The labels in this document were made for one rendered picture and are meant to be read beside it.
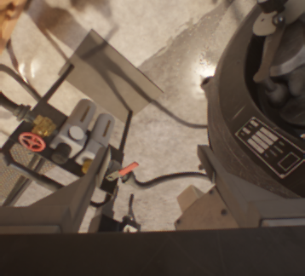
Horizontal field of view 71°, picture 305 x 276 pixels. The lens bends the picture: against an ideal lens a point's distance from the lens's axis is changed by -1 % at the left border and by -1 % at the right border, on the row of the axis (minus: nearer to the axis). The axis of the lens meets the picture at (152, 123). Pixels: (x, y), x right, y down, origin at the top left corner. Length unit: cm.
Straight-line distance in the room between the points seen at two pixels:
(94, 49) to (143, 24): 24
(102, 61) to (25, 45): 35
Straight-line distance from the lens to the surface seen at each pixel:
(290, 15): 47
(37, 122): 72
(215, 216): 33
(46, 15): 106
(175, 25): 94
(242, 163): 30
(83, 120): 78
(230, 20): 95
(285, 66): 39
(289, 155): 27
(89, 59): 105
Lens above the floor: 90
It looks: 49 degrees down
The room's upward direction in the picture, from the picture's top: 172 degrees counter-clockwise
